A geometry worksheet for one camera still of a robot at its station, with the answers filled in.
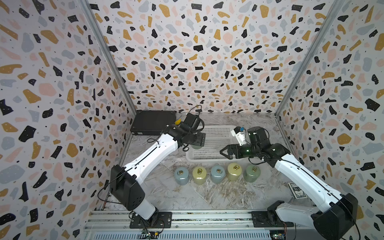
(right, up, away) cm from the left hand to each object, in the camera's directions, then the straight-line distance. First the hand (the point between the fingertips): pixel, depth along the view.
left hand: (199, 137), depth 80 cm
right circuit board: (+38, -46, -8) cm, 60 cm away
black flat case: (-40, +9, +34) cm, 53 cm away
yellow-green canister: (0, -20, +1) cm, 20 cm away
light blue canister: (-10, -21, +1) cm, 23 cm away
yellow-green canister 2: (+19, -19, +3) cm, 27 cm away
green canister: (-2, -6, +1) cm, 6 cm away
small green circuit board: (-25, -44, -10) cm, 52 cm away
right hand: (+13, -7, -5) cm, 16 cm away
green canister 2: (+29, -20, +3) cm, 35 cm away
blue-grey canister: (+10, -20, +1) cm, 23 cm away
